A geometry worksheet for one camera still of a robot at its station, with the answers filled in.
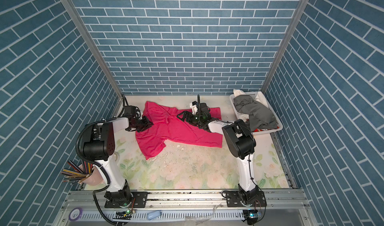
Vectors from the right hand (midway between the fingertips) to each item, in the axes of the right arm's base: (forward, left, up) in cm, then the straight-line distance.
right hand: (180, 116), depth 95 cm
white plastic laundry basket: (+27, -51, -4) cm, 58 cm away
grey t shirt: (+3, -51, -1) cm, 51 cm away
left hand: (-1, +20, -7) cm, 21 cm away
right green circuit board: (-47, -41, -12) cm, 64 cm away
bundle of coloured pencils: (-39, +44, 0) cm, 59 cm away
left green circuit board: (-52, +21, -13) cm, 58 cm away
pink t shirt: (-2, +10, -10) cm, 14 cm away
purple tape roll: (-54, +43, -10) cm, 70 cm away
